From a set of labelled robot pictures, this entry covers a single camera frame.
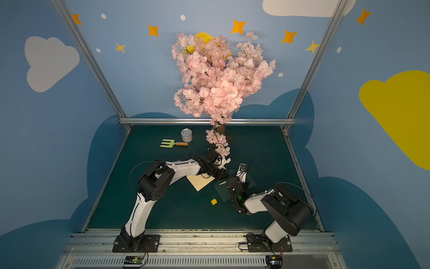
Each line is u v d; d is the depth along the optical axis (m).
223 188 0.93
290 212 0.46
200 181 0.96
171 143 1.12
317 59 0.86
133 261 0.72
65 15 0.71
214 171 0.87
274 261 0.73
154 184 0.56
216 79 0.74
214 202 0.86
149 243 0.75
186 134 1.11
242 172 0.78
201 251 0.74
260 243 0.75
